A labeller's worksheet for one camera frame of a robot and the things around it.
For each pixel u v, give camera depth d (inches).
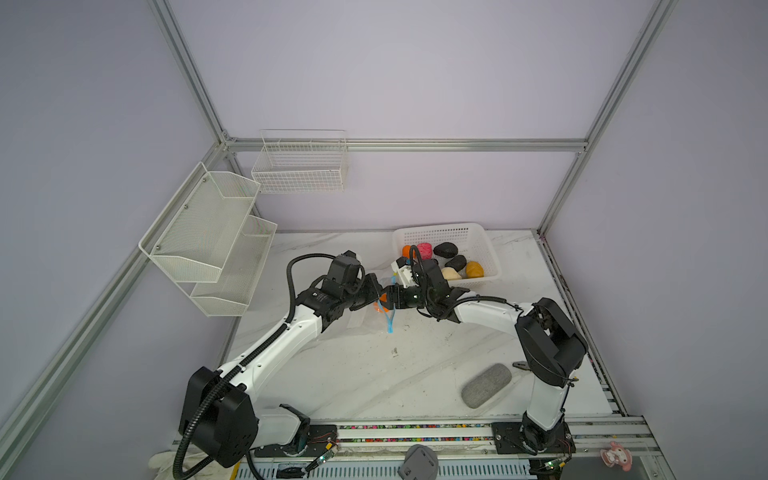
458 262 41.3
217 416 15.6
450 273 39.5
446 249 43.4
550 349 19.2
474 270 40.1
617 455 27.4
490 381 31.5
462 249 44.9
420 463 28.0
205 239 35.4
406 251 43.8
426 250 42.6
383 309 31.5
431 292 28.1
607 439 29.6
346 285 24.3
